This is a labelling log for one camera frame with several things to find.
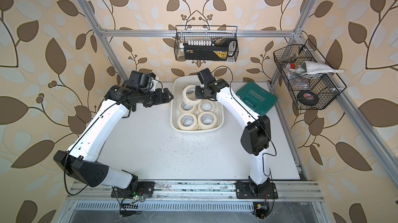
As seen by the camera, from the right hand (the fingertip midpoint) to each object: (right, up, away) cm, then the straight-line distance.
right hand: (199, 93), depth 87 cm
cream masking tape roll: (-9, -10, +15) cm, 20 cm away
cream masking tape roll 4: (+4, -17, +11) cm, 21 cm away
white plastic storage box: (-17, +6, +21) cm, 28 cm away
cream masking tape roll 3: (-8, -18, +10) cm, 22 cm away
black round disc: (+51, -3, -16) cm, 54 cm away
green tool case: (+40, -4, +16) cm, 43 cm away
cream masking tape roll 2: (+4, -8, +18) cm, 20 cm away
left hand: (-15, -2, -14) cm, 20 cm away
